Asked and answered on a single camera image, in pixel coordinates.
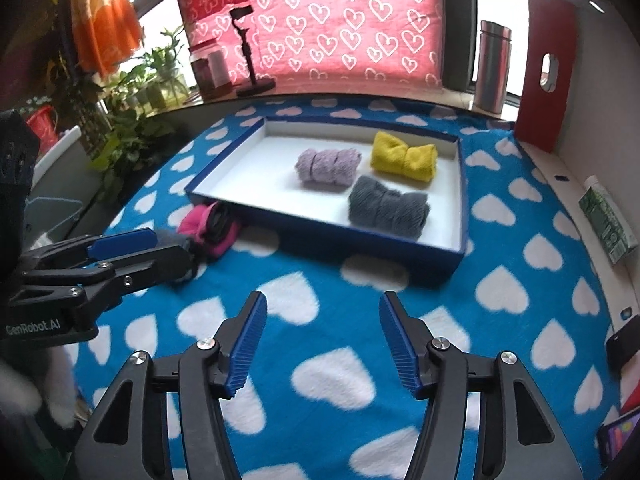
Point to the lucky bamboo in glass jar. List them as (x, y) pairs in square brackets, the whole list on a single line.
[(167, 85)]

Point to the smartphone with lit screen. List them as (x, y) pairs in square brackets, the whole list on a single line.
[(620, 435)]

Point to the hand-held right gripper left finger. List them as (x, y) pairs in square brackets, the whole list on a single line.
[(247, 345)]

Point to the orange cloth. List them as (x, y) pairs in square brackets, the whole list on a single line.
[(105, 20)]

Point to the steel thermos bottle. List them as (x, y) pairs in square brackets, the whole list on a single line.
[(492, 70)]

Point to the dark grey towel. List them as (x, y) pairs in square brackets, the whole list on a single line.
[(387, 205)]

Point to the glass jar red lid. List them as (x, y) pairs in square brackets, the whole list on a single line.
[(210, 72)]

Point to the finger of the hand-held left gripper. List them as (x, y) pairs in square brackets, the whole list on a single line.
[(155, 265), (125, 242)]

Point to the yellow towel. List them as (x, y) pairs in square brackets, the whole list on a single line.
[(400, 157)]

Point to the pink towel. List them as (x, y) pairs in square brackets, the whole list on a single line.
[(192, 222)]

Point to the black phone stand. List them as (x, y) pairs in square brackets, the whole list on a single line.
[(256, 88)]

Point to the lilac towel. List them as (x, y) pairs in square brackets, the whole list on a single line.
[(327, 167)]

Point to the white fuzzy cloth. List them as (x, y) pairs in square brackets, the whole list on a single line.
[(45, 390)]

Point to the green and white tube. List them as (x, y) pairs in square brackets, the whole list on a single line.
[(605, 220)]

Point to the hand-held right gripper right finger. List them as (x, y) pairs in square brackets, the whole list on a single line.
[(400, 345)]

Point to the blue shallow cardboard box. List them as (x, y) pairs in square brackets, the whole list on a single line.
[(375, 252)]

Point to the blue heart-printed blanket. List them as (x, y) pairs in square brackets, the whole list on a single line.
[(325, 310)]

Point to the black device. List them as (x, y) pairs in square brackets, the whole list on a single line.
[(622, 347)]

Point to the green leafy potted plant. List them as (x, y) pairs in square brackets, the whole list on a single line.
[(125, 145)]

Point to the white plastic container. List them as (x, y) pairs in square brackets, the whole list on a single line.
[(60, 152)]

